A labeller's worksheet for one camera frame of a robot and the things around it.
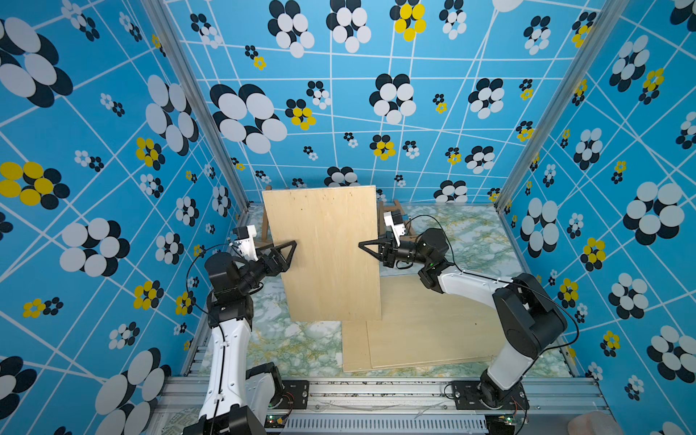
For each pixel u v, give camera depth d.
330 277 0.78
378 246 0.73
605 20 0.69
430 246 0.65
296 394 0.74
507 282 0.51
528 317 0.47
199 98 0.85
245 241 0.65
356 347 0.82
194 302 0.87
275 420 0.71
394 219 0.68
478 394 0.72
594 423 0.68
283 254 0.67
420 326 0.86
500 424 0.69
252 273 0.63
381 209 1.20
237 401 0.41
